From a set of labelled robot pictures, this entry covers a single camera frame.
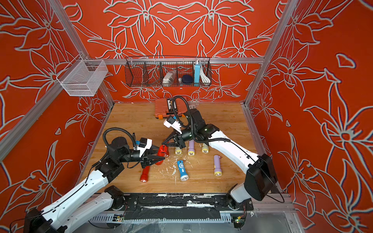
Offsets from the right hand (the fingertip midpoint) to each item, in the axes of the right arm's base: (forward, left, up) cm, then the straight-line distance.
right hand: (162, 146), depth 63 cm
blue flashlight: (-5, -9, -24) cm, 27 cm away
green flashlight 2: (+12, -22, -25) cm, 36 cm away
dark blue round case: (+50, -11, +1) cm, 51 cm away
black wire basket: (+56, +3, +3) cm, 56 cm away
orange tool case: (+48, +8, -25) cm, 55 cm away
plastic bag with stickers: (+50, -14, -25) cm, 57 cm away
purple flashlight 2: (-2, -29, -26) cm, 38 cm away
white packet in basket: (+48, +1, +3) cm, 48 cm away
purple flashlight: (+10, -13, -24) cm, 29 cm away
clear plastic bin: (+47, +58, +4) cm, 74 cm away
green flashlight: (+11, -5, -26) cm, 28 cm away
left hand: (-2, 0, -3) cm, 4 cm away
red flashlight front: (-6, +13, -26) cm, 29 cm away
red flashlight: (-3, -1, +2) cm, 4 cm away
